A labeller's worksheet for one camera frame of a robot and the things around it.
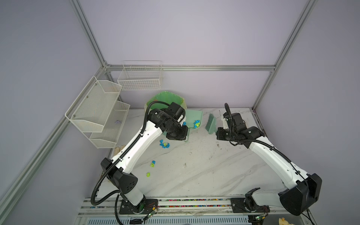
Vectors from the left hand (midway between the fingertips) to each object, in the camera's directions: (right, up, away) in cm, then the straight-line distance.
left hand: (184, 139), depth 70 cm
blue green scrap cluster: (-14, -8, +27) cm, 32 cm away
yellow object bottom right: (+47, -39, -4) cm, 61 cm away
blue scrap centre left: (+7, +8, +6) cm, 12 cm away
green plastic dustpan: (+4, +12, +7) cm, 14 cm away
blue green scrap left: (-20, -18, +18) cm, 33 cm away
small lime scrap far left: (-22, -24, +14) cm, 35 cm away
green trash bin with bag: (-12, +26, +28) cm, 40 cm away
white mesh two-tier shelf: (-49, +14, +8) cm, 52 cm away
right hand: (+18, +3, +9) cm, 20 cm away
